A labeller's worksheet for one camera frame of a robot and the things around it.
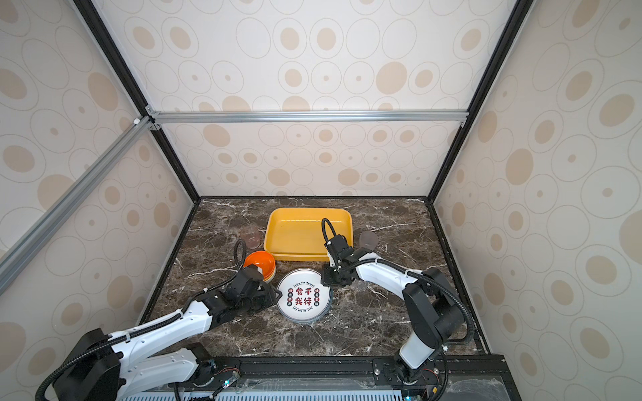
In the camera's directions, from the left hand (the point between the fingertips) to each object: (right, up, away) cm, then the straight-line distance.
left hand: (287, 294), depth 82 cm
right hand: (+12, +3, +7) cm, 14 cm away
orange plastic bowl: (-9, +9, +7) cm, 15 cm away
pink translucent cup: (-17, +17, +21) cm, 32 cm away
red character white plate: (+6, -3, +4) cm, 7 cm away
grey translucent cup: (+30, +16, +20) cm, 40 cm away
